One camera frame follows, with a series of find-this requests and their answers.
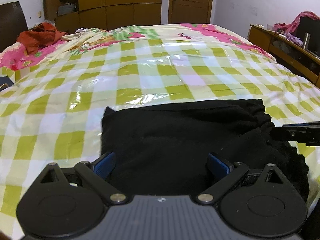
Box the black pants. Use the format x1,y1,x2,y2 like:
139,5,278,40
101,99,309,199

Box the wooden side cabinet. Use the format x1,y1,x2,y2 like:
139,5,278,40
248,24,319,87

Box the checkered green bed quilt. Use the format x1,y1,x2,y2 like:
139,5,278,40
1,24,319,239

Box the pink clothes pile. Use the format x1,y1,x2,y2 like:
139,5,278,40
272,11,319,34

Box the dark blue flat pouch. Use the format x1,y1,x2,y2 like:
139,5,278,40
0,76,14,91

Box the red crumpled garment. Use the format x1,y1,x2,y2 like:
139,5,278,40
17,22,67,55

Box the brown wooden wardrobe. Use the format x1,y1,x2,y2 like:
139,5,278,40
43,0,162,34

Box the dark wooden headboard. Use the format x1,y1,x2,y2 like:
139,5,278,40
0,1,28,52

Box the brown wooden door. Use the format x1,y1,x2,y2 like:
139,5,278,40
168,0,213,24

